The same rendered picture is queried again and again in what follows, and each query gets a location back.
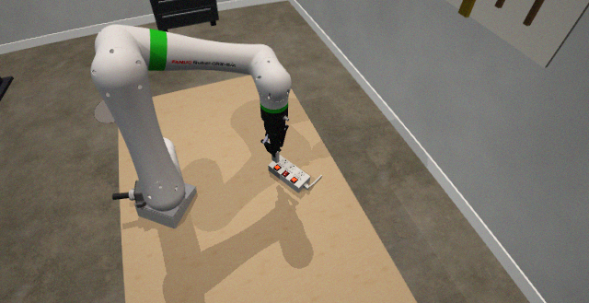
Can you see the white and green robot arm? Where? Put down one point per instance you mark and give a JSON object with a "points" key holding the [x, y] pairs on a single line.
{"points": [[120, 75]]}

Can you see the white power strip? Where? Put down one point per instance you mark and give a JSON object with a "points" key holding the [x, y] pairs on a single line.
{"points": [[291, 174]]}

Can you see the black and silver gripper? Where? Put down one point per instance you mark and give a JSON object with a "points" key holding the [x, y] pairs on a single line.
{"points": [[276, 140]]}

